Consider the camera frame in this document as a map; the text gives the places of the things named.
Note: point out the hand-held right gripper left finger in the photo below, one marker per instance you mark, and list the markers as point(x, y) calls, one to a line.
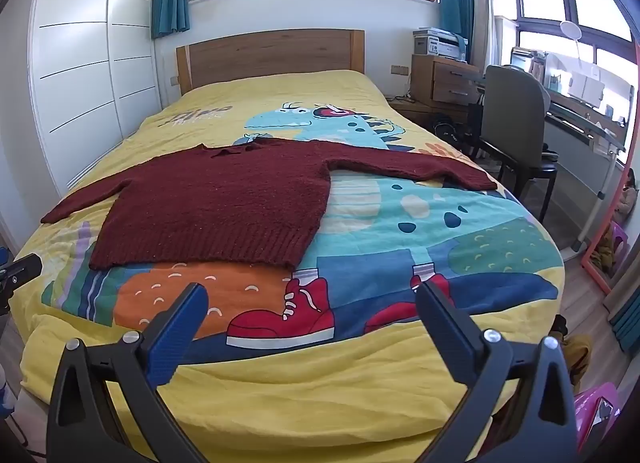
point(172, 343)

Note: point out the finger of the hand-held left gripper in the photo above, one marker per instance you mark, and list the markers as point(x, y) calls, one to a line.
point(22, 270)

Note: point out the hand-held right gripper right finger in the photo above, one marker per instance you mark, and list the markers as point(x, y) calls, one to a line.
point(442, 328)

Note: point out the dark red knitted sweater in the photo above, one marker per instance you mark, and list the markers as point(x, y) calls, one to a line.
point(210, 203)

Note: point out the yellow dinosaur printed blanket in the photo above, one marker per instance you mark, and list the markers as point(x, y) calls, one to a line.
point(325, 378)

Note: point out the brown cloth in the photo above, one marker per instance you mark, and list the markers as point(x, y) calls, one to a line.
point(575, 353)

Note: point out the pink plastic stool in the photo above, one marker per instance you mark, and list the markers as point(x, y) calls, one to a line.
point(595, 418)

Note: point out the pink framed mirror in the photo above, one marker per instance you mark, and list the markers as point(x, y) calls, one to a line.
point(620, 243)

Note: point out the black bag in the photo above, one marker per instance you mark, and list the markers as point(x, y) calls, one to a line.
point(450, 128)

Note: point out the white wardrobe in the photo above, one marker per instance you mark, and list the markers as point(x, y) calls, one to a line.
point(75, 68)

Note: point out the grey office chair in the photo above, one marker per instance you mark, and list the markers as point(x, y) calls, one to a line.
point(510, 103)

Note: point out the wooden drawer cabinet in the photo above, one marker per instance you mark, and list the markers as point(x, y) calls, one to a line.
point(445, 83)

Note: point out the glass top desk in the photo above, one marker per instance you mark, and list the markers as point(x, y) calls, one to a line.
point(585, 120)

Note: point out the white printer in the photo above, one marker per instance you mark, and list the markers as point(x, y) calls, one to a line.
point(440, 43)

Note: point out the wooden bed headboard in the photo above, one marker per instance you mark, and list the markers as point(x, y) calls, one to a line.
point(270, 55)

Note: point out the white round desk lamp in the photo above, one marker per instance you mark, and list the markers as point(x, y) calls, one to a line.
point(571, 33)

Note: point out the beige wall socket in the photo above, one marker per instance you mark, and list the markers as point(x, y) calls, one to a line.
point(399, 69)

